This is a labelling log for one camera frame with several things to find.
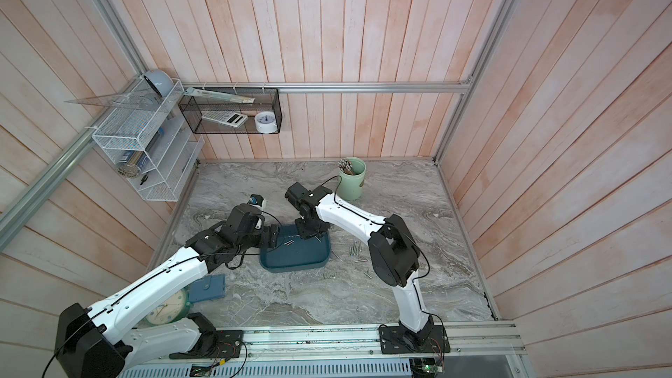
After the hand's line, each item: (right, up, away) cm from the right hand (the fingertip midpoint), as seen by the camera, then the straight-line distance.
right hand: (309, 231), depth 89 cm
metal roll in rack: (-53, +21, -13) cm, 58 cm away
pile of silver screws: (-7, -4, +4) cm, 9 cm away
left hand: (-13, +2, -9) cm, 15 cm away
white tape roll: (-16, +40, +6) cm, 43 cm away
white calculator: (-32, +42, +9) cm, 53 cm away
